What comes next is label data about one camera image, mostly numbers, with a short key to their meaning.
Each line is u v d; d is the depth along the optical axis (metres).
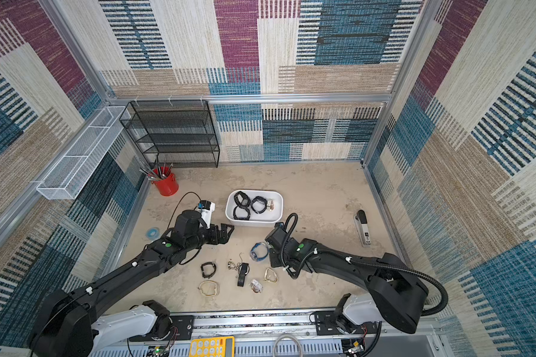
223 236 0.74
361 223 0.94
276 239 0.65
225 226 0.75
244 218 0.96
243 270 0.85
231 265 0.86
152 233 0.95
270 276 0.83
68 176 0.72
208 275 0.84
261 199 1.02
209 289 0.81
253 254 0.86
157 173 1.05
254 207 1.01
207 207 0.74
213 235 0.73
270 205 0.99
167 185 1.07
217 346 0.69
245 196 1.02
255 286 0.77
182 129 1.08
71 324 0.39
